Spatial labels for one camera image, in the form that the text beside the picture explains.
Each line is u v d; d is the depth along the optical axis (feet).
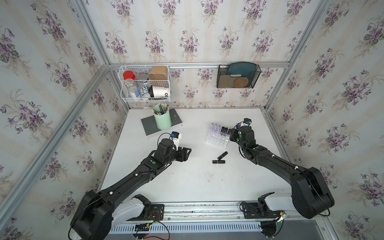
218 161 2.92
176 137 2.35
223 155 3.05
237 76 3.07
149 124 3.45
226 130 3.17
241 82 3.23
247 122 2.49
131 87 2.84
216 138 3.25
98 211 1.27
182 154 2.32
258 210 2.35
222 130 3.23
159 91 3.02
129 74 3.04
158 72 2.88
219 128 3.20
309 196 1.36
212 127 3.24
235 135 2.57
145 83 3.07
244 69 3.03
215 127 3.23
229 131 3.13
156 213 2.37
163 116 3.00
